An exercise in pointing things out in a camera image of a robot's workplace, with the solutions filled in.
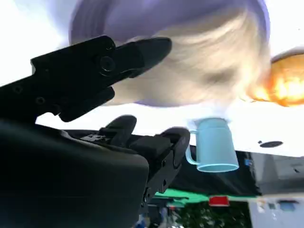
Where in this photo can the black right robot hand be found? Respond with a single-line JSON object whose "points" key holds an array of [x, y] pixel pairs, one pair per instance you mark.
{"points": [[66, 171]]}

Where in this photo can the green cloth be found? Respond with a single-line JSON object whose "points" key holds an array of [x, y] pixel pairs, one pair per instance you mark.
{"points": [[185, 196]]}

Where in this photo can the pale green mug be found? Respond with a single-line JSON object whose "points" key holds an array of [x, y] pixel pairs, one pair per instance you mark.
{"points": [[215, 147]]}

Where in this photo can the black cloth backdrop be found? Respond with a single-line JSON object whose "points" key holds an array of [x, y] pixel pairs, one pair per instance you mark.
{"points": [[218, 183]]}

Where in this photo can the red box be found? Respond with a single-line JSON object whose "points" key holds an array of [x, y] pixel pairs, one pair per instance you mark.
{"points": [[219, 201]]}

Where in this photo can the lilac plate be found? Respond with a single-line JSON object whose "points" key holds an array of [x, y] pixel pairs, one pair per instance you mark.
{"points": [[114, 21]]}

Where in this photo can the grey white cabinet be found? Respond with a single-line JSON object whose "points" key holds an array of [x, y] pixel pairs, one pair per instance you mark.
{"points": [[278, 190]]}

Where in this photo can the orange and white bread roll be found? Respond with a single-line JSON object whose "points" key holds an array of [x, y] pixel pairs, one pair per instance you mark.
{"points": [[282, 80]]}

